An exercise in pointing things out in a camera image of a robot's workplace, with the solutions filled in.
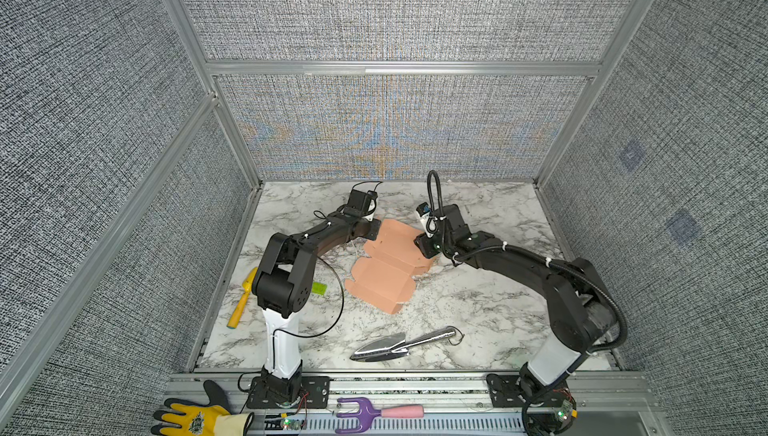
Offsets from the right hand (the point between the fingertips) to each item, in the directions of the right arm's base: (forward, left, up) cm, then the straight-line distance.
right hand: (421, 235), depth 92 cm
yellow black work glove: (-46, +49, -4) cm, 67 cm away
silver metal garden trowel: (-30, +10, -9) cm, 33 cm away
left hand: (+7, +16, -4) cm, 18 cm away
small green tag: (-14, +31, -8) cm, 35 cm away
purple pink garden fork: (-44, +7, -9) cm, 46 cm away
